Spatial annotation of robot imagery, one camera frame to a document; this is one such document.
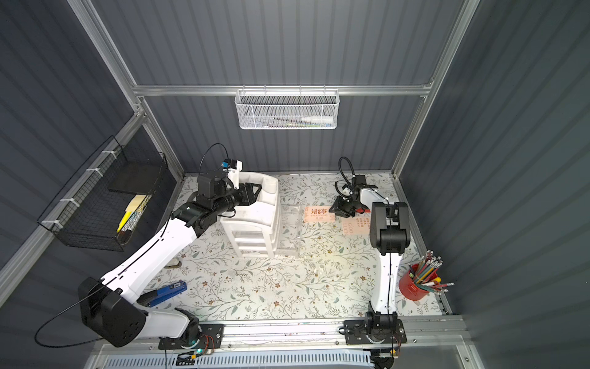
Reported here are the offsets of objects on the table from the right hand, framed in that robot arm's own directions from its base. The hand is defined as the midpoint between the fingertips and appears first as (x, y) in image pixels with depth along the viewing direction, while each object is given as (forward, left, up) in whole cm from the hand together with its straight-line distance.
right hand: (336, 210), depth 103 cm
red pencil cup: (-36, -21, +5) cm, 42 cm away
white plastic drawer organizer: (-22, +31, +21) cm, 43 cm away
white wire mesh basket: (+43, +23, +25) cm, 55 cm away
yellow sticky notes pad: (-17, +70, +26) cm, 77 cm away
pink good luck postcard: (-6, -9, -3) cm, 11 cm away
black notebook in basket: (-3, +77, +25) cm, 81 cm away
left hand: (-11, +29, +28) cm, 42 cm away
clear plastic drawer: (-9, +21, -2) cm, 23 cm away
